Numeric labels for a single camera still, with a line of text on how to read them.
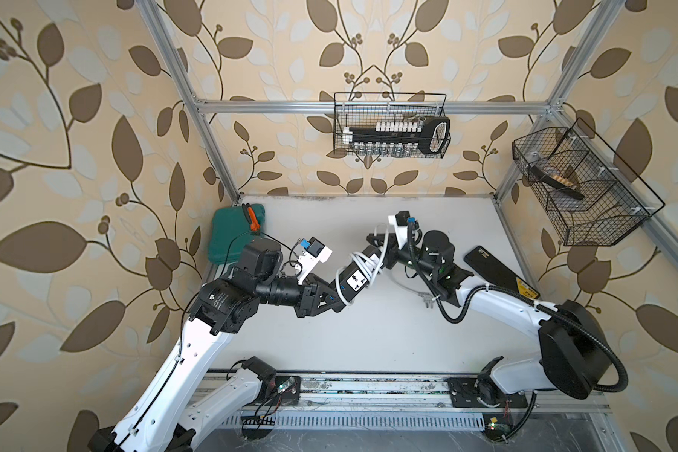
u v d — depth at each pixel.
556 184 0.74
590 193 0.73
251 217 1.06
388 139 0.87
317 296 0.53
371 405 0.74
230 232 1.03
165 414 0.37
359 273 0.57
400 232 0.75
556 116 0.89
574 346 0.42
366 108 0.91
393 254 0.68
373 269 0.56
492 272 0.96
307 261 0.54
